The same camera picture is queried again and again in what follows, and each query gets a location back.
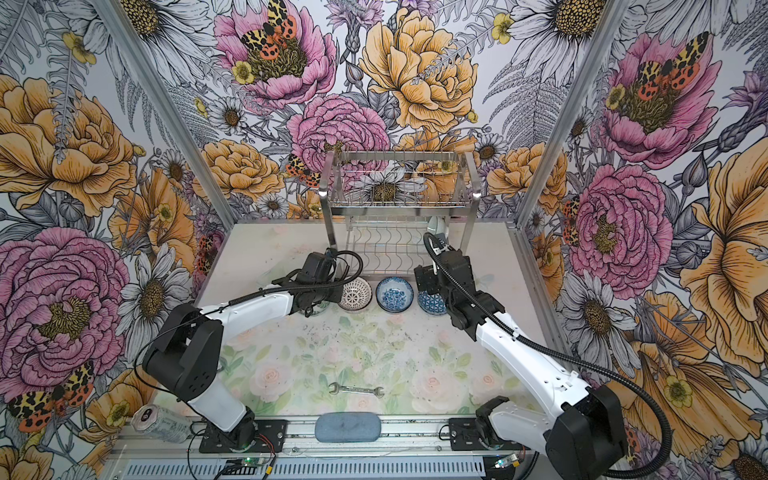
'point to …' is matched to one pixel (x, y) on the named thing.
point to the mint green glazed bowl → (436, 225)
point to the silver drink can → (162, 422)
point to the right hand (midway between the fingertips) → (438, 271)
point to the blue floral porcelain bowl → (395, 294)
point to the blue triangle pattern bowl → (433, 304)
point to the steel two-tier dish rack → (378, 206)
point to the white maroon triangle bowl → (356, 294)
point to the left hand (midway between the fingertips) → (336, 292)
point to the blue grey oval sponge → (347, 427)
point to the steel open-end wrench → (378, 391)
